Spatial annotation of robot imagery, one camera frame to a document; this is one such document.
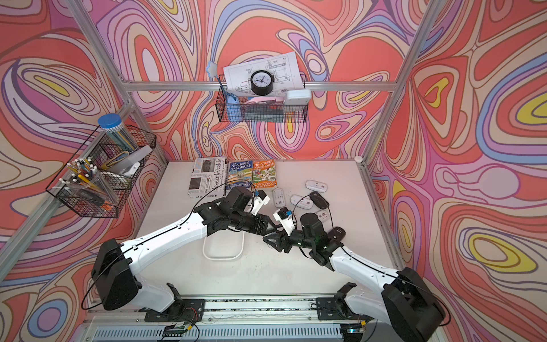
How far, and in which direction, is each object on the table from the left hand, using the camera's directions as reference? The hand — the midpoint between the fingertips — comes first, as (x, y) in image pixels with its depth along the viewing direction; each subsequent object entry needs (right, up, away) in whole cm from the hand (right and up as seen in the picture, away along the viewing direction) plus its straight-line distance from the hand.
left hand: (274, 228), depth 73 cm
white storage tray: (-20, -9, +13) cm, 26 cm away
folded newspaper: (-35, +21, +38) cm, 56 cm away
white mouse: (+14, +6, +27) cm, 31 cm away
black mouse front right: (+27, -6, +16) cm, 32 cm away
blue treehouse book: (-19, +20, +38) cm, 47 cm away
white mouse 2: (+21, +14, +34) cm, 43 cm away
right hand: (-1, -5, +5) cm, 7 cm away
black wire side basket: (-55, +22, -1) cm, 59 cm away
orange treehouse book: (-5, +20, +38) cm, 43 cm away
